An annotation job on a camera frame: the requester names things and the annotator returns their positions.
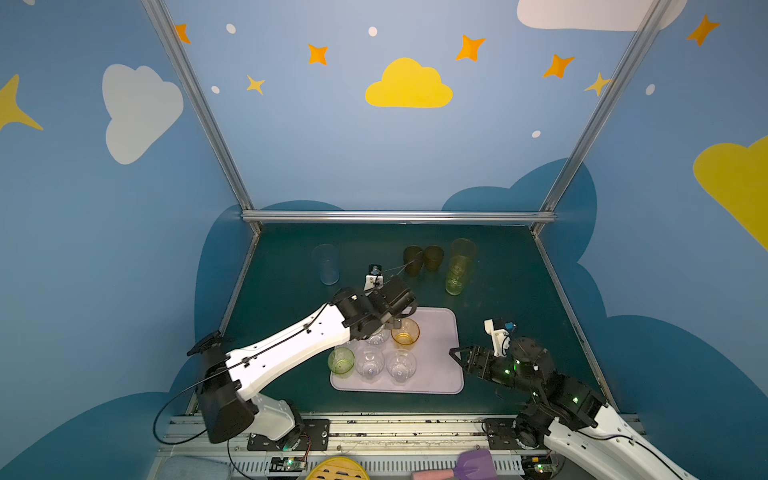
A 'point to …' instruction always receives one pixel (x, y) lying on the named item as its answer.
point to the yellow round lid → (337, 468)
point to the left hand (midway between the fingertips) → (382, 312)
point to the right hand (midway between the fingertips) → (460, 352)
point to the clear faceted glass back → (381, 337)
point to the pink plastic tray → (437, 372)
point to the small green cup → (340, 361)
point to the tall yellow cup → (463, 247)
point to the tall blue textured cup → (325, 258)
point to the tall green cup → (458, 272)
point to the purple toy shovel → (470, 465)
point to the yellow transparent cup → (406, 336)
